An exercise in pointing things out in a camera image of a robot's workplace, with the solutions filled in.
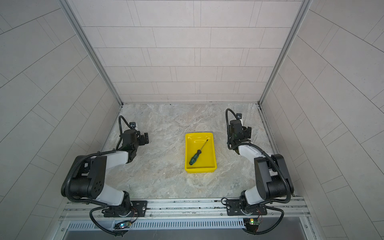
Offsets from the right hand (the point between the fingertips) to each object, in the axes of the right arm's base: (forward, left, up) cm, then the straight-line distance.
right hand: (239, 125), depth 92 cm
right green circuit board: (-49, +4, -11) cm, 50 cm away
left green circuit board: (-46, +62, -6) cm, 77 cm away
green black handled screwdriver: (-16, +29, -7) cm, 34 cm away
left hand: (+2, +61, -2) cm, 62 cm away
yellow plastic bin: (-15, +26, -8) cm, 31 cm away
